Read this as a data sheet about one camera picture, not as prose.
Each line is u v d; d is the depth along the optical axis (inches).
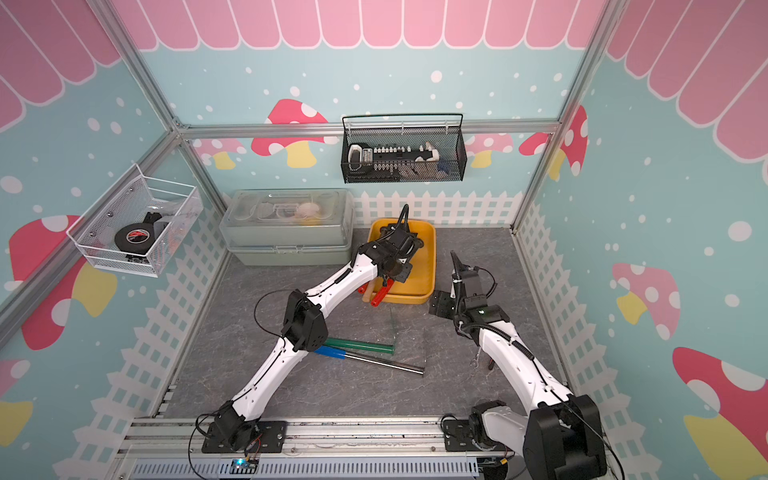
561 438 15.6
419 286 39.9
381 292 36.0
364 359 34.1
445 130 35.2
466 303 25.0
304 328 25.1
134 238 27.6
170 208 31.3
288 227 40.1
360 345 35.8
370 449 29.0
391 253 30.0
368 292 35.5
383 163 34.6
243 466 28.7
